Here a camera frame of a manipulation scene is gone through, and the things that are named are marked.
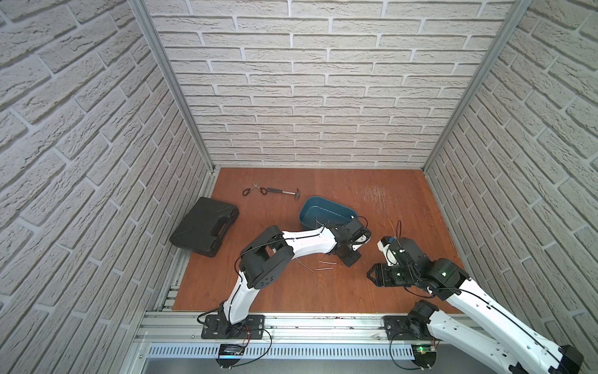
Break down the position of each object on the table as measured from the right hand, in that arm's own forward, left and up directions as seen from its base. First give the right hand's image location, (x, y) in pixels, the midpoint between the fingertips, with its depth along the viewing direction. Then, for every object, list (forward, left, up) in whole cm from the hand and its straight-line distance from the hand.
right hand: (376, 275), depth 75 cm
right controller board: (-22, -13, -12) cm, 28 cm away
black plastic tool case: (+26, +64, -6) cm, 69 cm away
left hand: (+10, +3, -8) cm, 13 cm away
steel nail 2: (+7, +15, -11) cm, 20 cm away
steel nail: (+9, +14, -10) cm, 20 cm away
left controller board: (-18, +48, -12) cm, 53 cm away
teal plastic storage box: (+33, +17, -10) cm, 38 cm away
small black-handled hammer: (+43, +25, -9) cm, 51 cm away
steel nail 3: (+9, +24, -10) cm, 27 cm away
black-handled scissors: (+47, +42, -9) cm, 63 cm away
